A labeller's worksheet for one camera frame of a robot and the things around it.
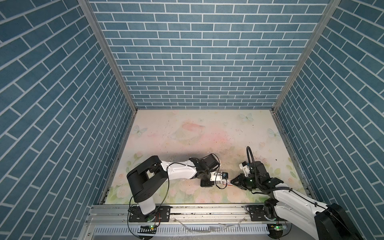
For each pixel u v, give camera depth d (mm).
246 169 811
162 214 734
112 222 734
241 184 737
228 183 829
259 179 678
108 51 866
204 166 680
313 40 821
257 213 735
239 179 805
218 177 740
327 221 416
